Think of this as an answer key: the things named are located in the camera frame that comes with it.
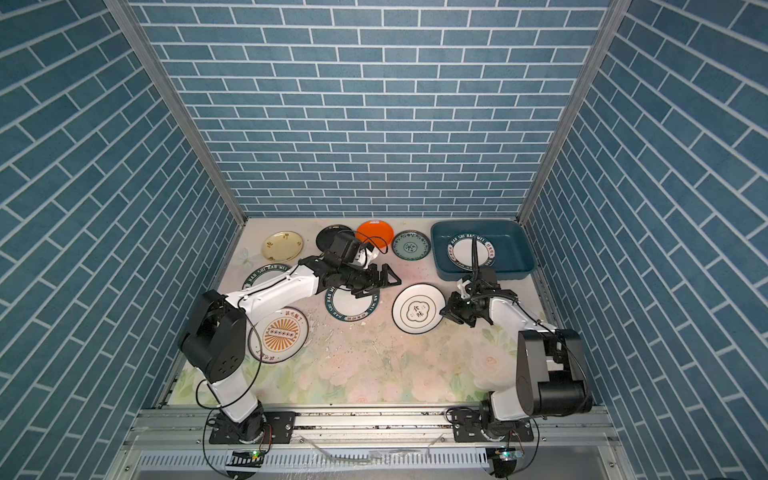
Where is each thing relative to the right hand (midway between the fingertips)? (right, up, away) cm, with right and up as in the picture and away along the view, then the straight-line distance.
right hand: (440, 308), depth 90 cm
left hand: (-15, +8, -6) cm, 17 cm away
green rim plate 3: (+10, +16, +20) cm, 28 cm away
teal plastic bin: (+27, +19, +22) cm, 40 cm away
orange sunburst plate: (-49, -8, -1) cm, 49 cm away
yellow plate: (-57, +19, +23) cm, 64 cm away
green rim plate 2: (-31, 0, +7) cm, 32 cm away
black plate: (-41, +23, +26) cm, 53 cm away
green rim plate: (-60, +9, +13) cm, 62 cm away
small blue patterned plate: (-8, +19, +22) cm, 30 cm away
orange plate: (-21, +24, +26) cm, 41 cm away
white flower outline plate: (-7, -1, +4) cm, 8 cm away
